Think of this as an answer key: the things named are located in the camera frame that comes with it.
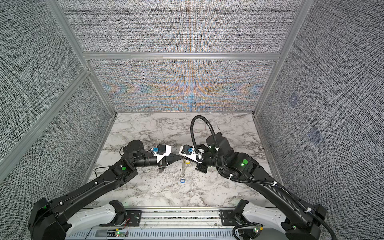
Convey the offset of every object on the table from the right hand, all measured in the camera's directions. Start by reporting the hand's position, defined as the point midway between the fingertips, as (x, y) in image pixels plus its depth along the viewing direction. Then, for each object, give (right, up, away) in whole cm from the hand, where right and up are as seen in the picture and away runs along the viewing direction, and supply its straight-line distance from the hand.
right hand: (187, 153), depth 65 cm
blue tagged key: (-3, -16, +11) cm, 20 cm away
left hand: (-3, -1, 0) cm, 3 cm away
